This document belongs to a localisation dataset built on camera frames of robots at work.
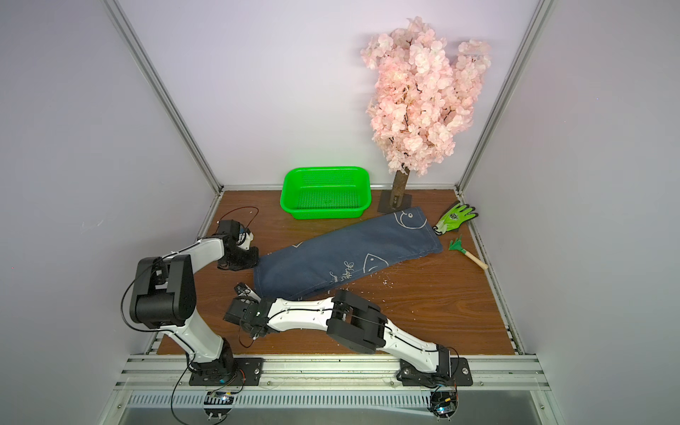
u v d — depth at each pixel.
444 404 0.70
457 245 1.00
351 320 0.56
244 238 0.86
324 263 0.95
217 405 0.72
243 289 0.76
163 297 0.48
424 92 0.65
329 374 0.74
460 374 0.72
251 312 0.65
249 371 0.74
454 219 1.07
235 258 0.81
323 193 1.18
